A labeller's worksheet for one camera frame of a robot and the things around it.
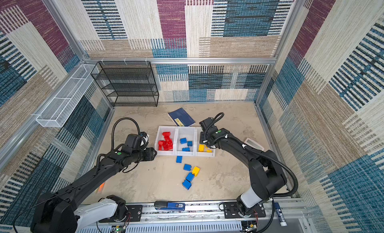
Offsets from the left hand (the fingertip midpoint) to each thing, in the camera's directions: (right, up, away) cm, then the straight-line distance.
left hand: (153, 150), depth 84 cm
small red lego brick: (+6, +4, +15) cm, 17 cm away
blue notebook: (+14, +18, +25) cm, 34 cm away
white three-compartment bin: (+21, +7, +24) cm, 33 cm away
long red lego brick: (+6, +1, +11) cm, 12 cm away
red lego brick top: (+4, +7, +17) cm, 19 cm away
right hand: (+30, +5, +5) cm, 30 cm away
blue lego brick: (+20, +2, +13) cm, 24 cm away
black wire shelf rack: (-26, +43, +27) cm, 57 cm away
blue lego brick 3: (+19, -10, +4) cm, 22 cm away
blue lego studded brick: (+19, -1, +9) cm, 21 cm away
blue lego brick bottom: (+19, -17, -3) cm, 26 cm away
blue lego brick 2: (+14, -7, +7) cm, 17 cm away
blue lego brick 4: (+20, -15, +1) cm, 25 cm away
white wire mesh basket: (-63, +21, +10) cm, 67 cm away
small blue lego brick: (+15, +3, +15) cm, 22 cm away
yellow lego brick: (+27, 0, +8) cm, 28 cm away
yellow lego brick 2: (+32, -2, +10) cm, 33 cm away
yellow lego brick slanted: (+23, -12, +1) cm, 26 cm away
